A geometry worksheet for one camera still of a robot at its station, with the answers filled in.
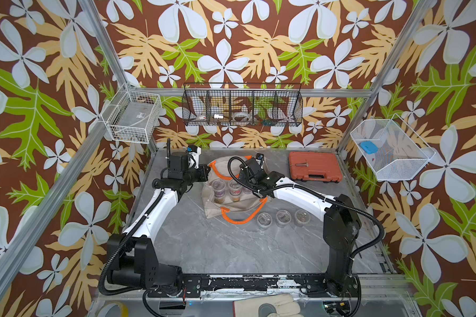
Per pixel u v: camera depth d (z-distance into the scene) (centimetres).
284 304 70
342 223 48
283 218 87
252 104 91
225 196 94
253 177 68
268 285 75
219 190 88
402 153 78
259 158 78
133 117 85
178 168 64
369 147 86
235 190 89
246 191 64
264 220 86
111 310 69
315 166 111
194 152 73
